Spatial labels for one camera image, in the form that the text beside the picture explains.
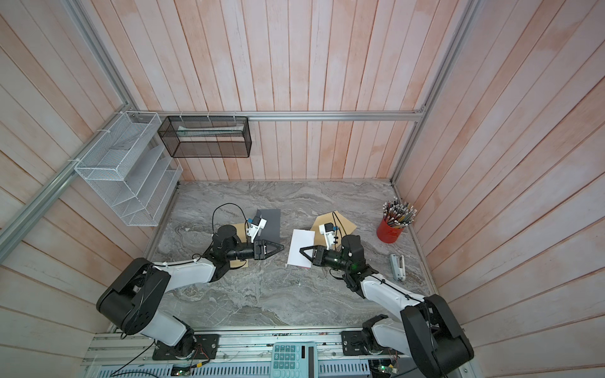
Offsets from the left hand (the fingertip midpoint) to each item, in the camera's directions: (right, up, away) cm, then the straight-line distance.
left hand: (281, 251), depth 80 cm
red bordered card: (+7, +4, +3) cm, 9 cm away
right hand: (+7, 0, +1) cm, 7 cm away
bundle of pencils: (+43, +12, +6) cm, 46 cm away
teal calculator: (+5, -31, -10) cm, 33 cm away
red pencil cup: (+42, +4, +13) cm, 45 cm away
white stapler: (+44, -8, +9) cm, 46 cm away
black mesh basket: (-32, +45, +16) cm, 57 cm away
